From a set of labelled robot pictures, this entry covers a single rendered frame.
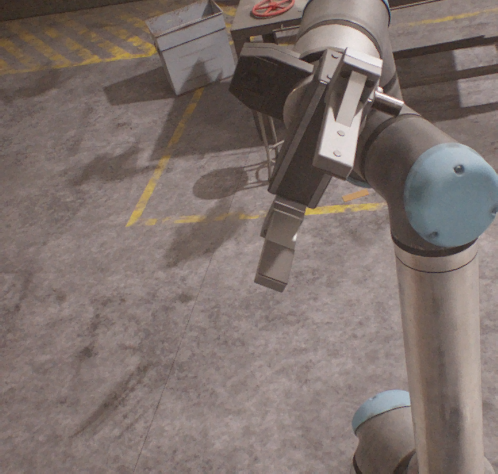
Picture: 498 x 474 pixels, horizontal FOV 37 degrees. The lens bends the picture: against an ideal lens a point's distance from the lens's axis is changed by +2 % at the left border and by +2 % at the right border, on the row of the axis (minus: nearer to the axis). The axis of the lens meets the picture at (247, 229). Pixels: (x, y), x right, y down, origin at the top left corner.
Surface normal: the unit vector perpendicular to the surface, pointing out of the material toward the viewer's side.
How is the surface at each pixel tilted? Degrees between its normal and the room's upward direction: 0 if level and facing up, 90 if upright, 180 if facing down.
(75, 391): 0
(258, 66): 93
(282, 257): 32
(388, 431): 25
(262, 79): 93
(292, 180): 93
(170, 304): 0
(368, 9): 47
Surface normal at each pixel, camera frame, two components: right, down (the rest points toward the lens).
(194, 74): 0.30, 0.52
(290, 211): 0.29, -0.65
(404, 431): -0.33, -0.72
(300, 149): -0.20, 0.68
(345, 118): 0.16, -0.22
